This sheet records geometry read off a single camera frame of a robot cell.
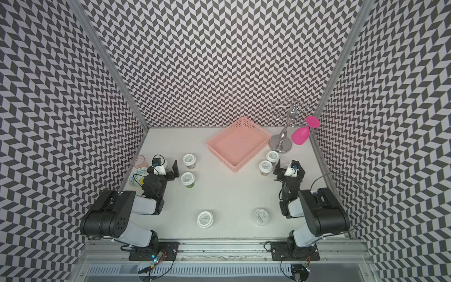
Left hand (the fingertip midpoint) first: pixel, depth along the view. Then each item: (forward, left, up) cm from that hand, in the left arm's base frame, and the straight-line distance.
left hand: (167, 162), depth 90 cm
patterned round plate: (-5, +17, -6) cm, 19 cm away
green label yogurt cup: (-9, -12, -3) cm, 15 cm away
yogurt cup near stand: (+5, -56, -3) cm, 57 cm away
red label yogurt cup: (+3, -11, -3) cm, 11 cm away
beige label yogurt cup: (-1, -52, -5) cm, 52 cm away
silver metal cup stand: (+17, -64, -7) cm, 67 cm away
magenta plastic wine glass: (+14, -72, +4) cm, 73 cm away
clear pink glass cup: (+4, +19, -6) cm, 20 cm away
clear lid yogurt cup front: (-26, -47, -6) cm, 54 cm away
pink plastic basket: (+19, -38, -8) cm, 43 cm away
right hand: (-2, -63, 0) cm, 63 cm away
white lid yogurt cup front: (-27, -22, -4) cm, 36 cm away
